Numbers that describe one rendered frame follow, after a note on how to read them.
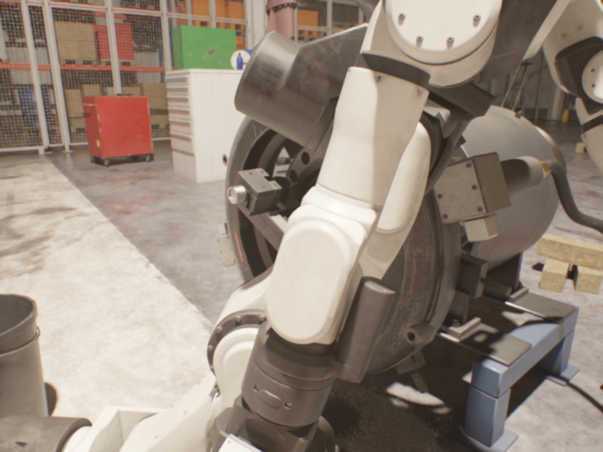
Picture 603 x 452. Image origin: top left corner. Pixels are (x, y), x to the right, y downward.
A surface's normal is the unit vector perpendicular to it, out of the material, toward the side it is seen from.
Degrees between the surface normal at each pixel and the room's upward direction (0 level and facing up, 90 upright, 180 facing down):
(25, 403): 93
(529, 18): 109
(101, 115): 90
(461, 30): 82
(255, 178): 25
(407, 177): 90
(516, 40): 124
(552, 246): 90
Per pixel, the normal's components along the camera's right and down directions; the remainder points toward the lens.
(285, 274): -0.35, 0.13
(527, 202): 0.65, 0.11
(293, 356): 0.10, -0.51
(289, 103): -0.25, 0.59
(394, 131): 0.27, 0.48
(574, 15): -0.62, 0.05
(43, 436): -0.03, -0.86
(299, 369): 0.02, 0.25
